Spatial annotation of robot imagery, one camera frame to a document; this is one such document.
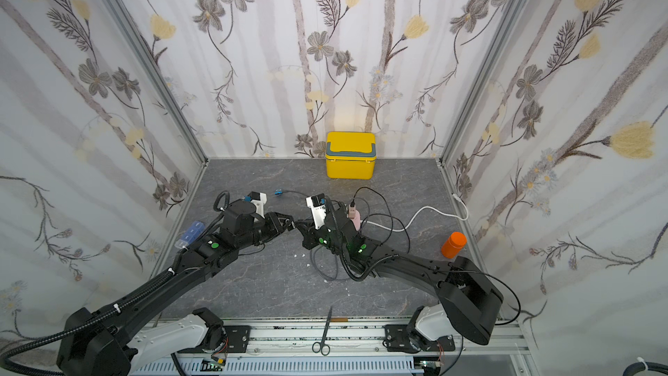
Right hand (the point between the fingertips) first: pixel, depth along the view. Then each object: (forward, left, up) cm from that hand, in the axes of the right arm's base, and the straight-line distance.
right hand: (297, 225), depth 74 cm
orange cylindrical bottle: (+1, -51, -12) cm, 52 cm away
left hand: (+2, 0, -1) cm, 2 cm away
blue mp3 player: (+26, +14, -22) cm, 37 cm away
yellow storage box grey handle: (+38, -16, -10) cm, 42 cm away
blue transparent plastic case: (+5, +42, -22) cm, 48 cm away
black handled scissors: (-29, -9, -19) cm, 36 cm away
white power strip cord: (+20, -46, -22) cm, 55 cm away
